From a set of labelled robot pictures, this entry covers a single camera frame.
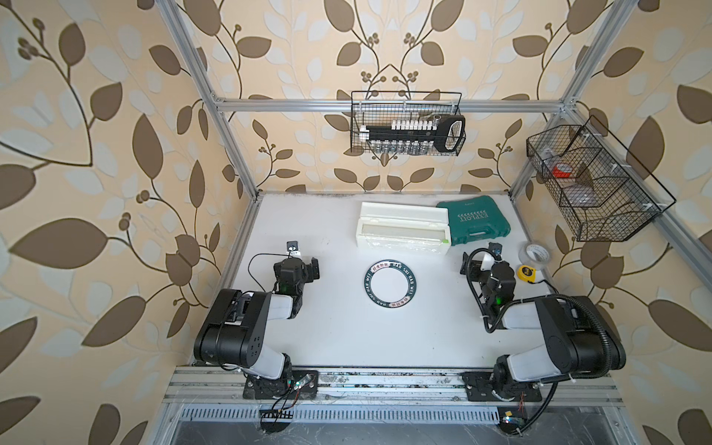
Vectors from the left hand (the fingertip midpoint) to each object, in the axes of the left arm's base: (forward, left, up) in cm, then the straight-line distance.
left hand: (295, 258), depth 94 cm
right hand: (0, -63, +3) cm, 63 cm away
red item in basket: (+13, -82, +29) cm, 88 cm away
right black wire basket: (+3, -88, +30) cm, 93 cm away
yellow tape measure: (-4, -80, -2) cm, 80 cm away
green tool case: (+18, -66, +1) cm, 69 cm away
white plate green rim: (-7, -33, -5) cm, 34 cm away
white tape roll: (+5, -87, -4) cm, 87 cm away
